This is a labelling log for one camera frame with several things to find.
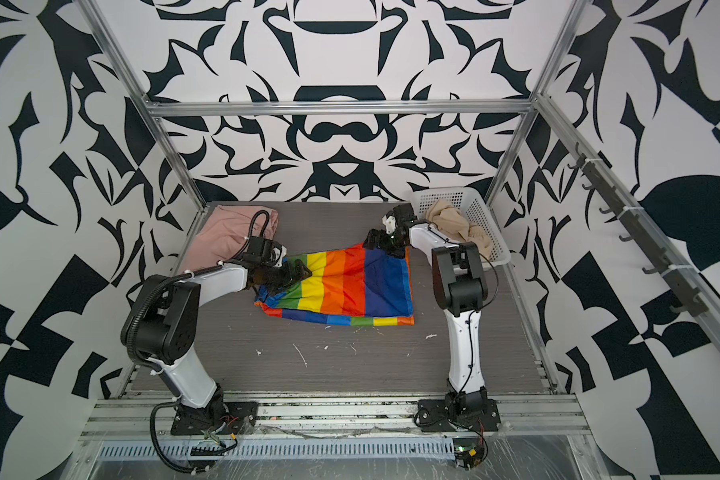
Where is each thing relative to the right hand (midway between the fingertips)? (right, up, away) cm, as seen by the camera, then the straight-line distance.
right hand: (376, 243), depth 103 cm
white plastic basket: (+36, +12, +8) cm, 39 cm away
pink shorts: (-54, +5, +5) cm, 54 cm away
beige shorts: (+25, +9, +3) cm, 27 cm away
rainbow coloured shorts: (-8, -13, -9) cm, 18 cm away
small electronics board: (+20, -48, -32) cm, 61 cm away
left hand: (-23, -9, -8) cm, 26 cm away
